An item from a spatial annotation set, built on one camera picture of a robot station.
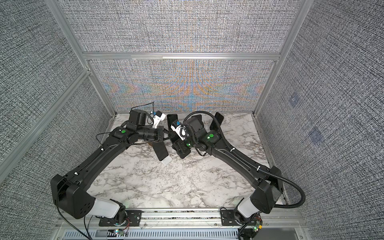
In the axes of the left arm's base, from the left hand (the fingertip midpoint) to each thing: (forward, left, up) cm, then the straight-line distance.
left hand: (173, 135), depth 73 cm
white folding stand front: (+1, +6, -26) cm, 26 cm away
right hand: (0, -2, -4) cm, 5 cm away
